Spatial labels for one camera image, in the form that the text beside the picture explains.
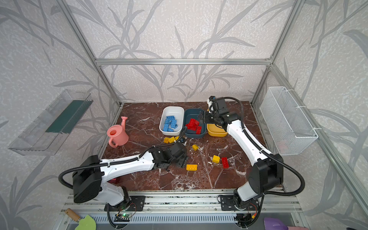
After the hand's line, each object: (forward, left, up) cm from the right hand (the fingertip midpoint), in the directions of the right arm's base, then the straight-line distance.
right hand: (204, 115), depth 84 cm
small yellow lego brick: (-10, +5, -20) cm, 23 cm away
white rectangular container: (+20, +18, -20) cm, 34 cm away
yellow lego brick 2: (-5, +21, -20) cm, 30 cm away
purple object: (-50, -31, -20) cm, 63 cm away
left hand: (-20, +13, -15) cm, 28 cm away
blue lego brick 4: (+4, +23, -20) cm, 31 cm away
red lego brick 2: (+5, +8, -19) cm, 21 cm away
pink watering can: (-6, +54, -11) cm, 55 cm away
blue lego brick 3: (+6, +26, -18) cm, 32 cm away
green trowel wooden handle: (-46, +67, -19) cm, 83 cm away
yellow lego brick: (-4, +25, -21) cm, 33 cm away
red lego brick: (-20, -13, -21) cm, 32 cm away
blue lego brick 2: (+7, +21, -18) cm, 28 cm away
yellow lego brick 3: (-4, +18, -19) cm, 26 cm away
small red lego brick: (+8, +5, -17) cm, 19 cm away
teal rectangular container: (+19, +9, -21) cm, 30 cm away
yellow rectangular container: (+1, -8, -17) cm, 19 cm away
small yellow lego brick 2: (-18, -8, -21) cm, 29 cm away
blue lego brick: (+14, +25, -20) cm, 34 cm away
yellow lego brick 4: (-23, +8, -22) cm, 33 cm away
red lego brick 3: (+4, +3, -22) cm, 23 cm away
